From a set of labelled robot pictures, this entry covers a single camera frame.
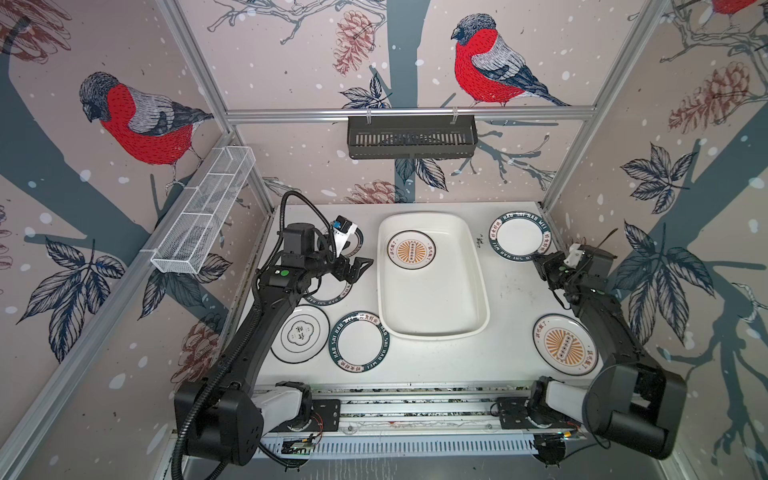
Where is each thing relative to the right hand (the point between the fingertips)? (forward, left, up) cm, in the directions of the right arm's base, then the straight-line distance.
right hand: (532, 255), depth 84 cm
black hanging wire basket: (+42, +35, +13) cm, 56 cm away
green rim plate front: (-21, +50, -16) cm, 56 cm away
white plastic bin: (-7, +24, -16) cm, 29 cm away
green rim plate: (+10, +1, -3) cm, 10 cm away
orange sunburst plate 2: (-18, -11, -19) cm, 28 cm away
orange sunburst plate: (+14, +35, -16) cm, 41 cm away
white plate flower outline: (-20, +67, -16) cm, 72 cm away
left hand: (-6, +49, +9) cm, 50 cm away
